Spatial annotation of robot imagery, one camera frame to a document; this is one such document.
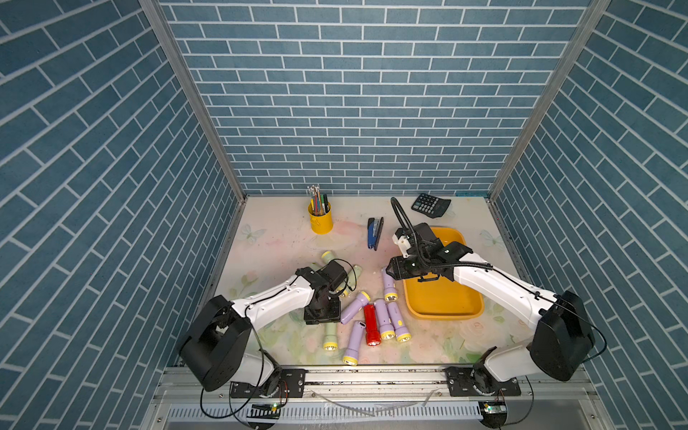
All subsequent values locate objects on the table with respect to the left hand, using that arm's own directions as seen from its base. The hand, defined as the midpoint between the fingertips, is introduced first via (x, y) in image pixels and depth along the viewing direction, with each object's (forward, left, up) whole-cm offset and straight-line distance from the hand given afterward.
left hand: (338, 322), depth 82 cm
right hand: (+13, -17, +10) cm, 24 cm away
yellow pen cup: (+36, +8, +4) cm, 37 cm away
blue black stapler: (+39, -13, -1) cm, 41 cm away
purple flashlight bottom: (-9, -5, +1) cm, 10 cm away
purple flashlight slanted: (+8, -8, +1) cm, 11 cm away
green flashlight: (+24, +5, 0) cm, 24 cm away
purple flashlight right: (0, -19, 0) cm, 19 cm away
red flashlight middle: (-1, -11, -1) cm, 11 cm away
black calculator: (+50, -40, 0) cm, 64 cm away
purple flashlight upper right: (+13, -17, +1) cm, 21 cm away
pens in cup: (+42, +9, +10) cm, 44 cm away
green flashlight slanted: (+15, -4, -1) cm, 15 cm away
